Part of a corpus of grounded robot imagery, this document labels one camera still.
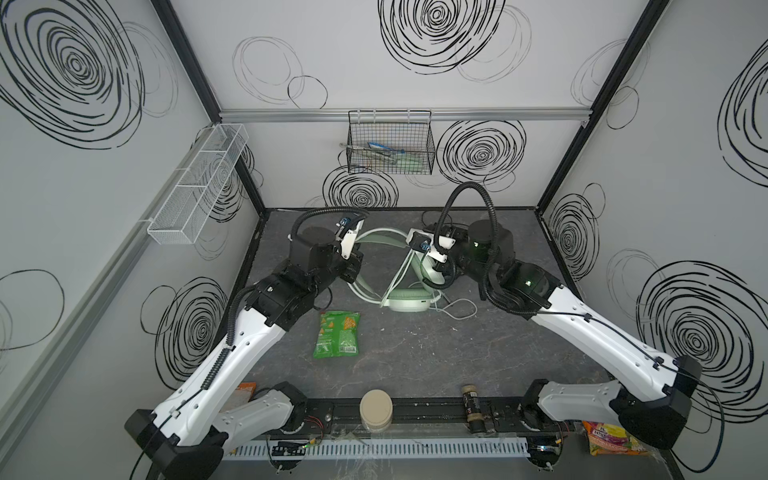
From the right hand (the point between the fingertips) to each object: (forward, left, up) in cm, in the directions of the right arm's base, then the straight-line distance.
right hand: (429, 224), depth 66 cm
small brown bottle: (-32, -12, -35) cm, 49 cm away
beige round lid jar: (-31, +12, -31) cm, 45 cm away
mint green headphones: (-13, +4, -7) cm, 15 cm away
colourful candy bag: (-36, -42, -34) cm, 64 cm away
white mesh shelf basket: (+5, +60, -3) cm, 61 cm away
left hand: (-2, +16, -4) cm, 17 cm away
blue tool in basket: (+35, +14, -3) cm, 38 cm away
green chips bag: (-12, +24, -34) cm, 43 cm away
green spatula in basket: (+28, +7, -3) cm, 29 cm away
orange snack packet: (-25, +46, -35) cm, 63 cm away
